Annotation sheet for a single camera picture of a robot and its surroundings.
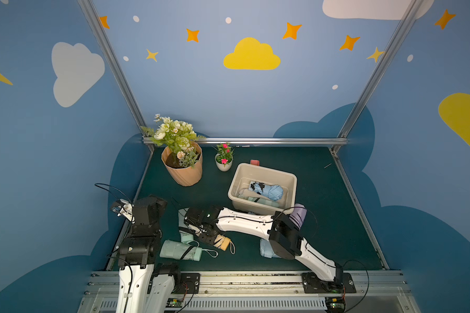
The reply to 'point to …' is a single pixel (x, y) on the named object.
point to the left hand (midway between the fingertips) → (149, 203)
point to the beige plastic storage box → (244, 199)
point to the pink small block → (255, 162)
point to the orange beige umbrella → (221, 242)
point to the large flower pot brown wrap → (185, 177)
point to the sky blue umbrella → (274, 192)
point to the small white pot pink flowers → (222, 167)
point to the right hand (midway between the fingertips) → (211, 232)
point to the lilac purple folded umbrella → (298, 215)
